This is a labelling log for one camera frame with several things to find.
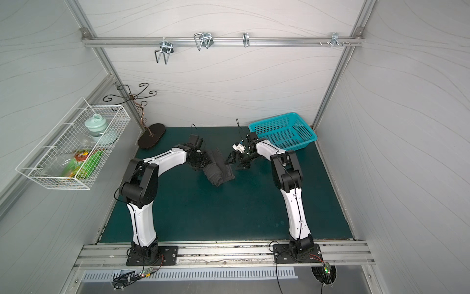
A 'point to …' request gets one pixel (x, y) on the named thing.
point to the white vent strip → (191, 274)
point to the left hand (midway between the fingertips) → (211, 165)
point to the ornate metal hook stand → (141, 104)
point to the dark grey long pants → (216, 171)
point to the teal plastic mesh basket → (289, 131)
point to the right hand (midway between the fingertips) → (231, 165)
